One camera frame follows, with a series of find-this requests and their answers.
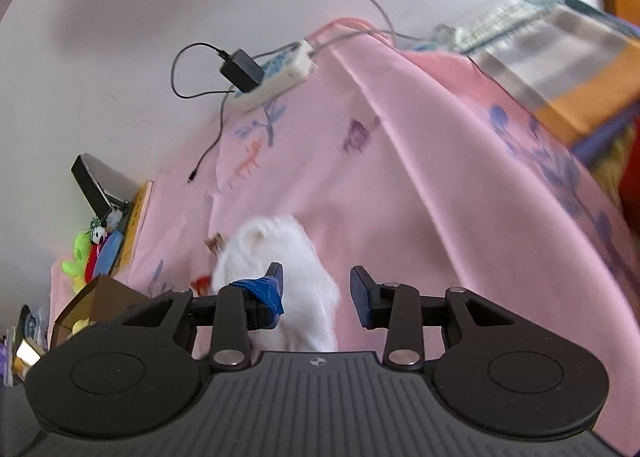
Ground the printed pink bedsheet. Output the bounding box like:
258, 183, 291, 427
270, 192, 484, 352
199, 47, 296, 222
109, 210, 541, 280
50, 17, 640, 453

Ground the black charger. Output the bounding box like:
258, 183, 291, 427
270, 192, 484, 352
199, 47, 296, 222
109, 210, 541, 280
220, 50, 266, 93

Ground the white power strip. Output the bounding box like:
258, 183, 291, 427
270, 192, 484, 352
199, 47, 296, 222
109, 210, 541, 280
231, 40, 319, 113

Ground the black charging cable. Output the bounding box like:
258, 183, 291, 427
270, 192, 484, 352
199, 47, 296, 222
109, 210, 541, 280
171, 42, 236, 184

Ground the neon green plush toy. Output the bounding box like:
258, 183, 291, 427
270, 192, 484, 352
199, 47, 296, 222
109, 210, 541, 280
61, 231, 93, 294

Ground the red box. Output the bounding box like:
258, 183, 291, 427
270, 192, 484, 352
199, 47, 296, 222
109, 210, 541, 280
617, 157, 640, 233

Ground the brown cardboard box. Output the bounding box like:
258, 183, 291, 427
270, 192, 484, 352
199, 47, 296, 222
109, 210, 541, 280
50, 275, 151, 348

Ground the small panda plush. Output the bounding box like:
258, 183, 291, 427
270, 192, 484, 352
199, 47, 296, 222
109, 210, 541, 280
90, 217, 121, 243

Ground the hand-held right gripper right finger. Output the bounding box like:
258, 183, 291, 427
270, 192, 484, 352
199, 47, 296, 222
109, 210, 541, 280
349, 265, 516, 369

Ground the striped folded blanket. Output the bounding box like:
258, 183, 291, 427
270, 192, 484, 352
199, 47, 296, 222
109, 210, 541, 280
430, 0, 640, 145

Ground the yellow flat box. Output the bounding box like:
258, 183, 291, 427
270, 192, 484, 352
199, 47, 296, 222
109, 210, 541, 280
117, 180, 154, 268

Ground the black smartphone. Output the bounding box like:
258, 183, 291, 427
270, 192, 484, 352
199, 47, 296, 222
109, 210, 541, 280
71, 153, 113, 218

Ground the white towel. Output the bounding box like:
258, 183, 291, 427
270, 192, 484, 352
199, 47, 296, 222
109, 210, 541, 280
211, 214, 342, 353

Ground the blue case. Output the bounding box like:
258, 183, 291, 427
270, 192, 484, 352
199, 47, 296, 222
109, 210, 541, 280
92, 229, 125, 278

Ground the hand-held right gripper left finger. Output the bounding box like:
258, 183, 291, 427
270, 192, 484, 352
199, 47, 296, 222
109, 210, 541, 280
122, 262, 287, 372

